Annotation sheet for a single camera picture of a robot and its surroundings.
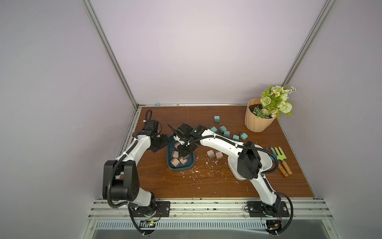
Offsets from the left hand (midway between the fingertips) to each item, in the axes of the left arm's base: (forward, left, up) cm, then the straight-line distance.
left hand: (167, 142), depth 90 cm
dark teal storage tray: (-14, -14, -1) cm, 20 cm away
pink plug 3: (+2, -5, -5) cm, 7 cm away
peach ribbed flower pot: (+13, -56, +3) cm, 58 cm away
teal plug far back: (+25, -33, -6) cm, 42 cm away
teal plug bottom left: (+8, -45, -6) cm, 46 cm away
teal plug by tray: (+10, -39, -6) cm, 41 cm away
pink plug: (-10, -5, -6) cm, 13 cm away
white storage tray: (-8, -59, -3) cm, 59 cm away
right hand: (-7, -10, +2) cm, 12 cm away
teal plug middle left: (+15, -36, -6) cm, 40 cm away
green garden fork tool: (-5, -73, -9) cm, 73 cm away
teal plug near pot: (+9, -51, -6) cm, 52 cm away
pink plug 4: (-10, -10, -5) cm, 15 cm away
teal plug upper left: (+15, -30, -6) cm, 34 cm away
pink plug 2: (-6, -5, -5) cm, 9 cm away
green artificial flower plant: (+16, -64, +19) cm, 69 cm away
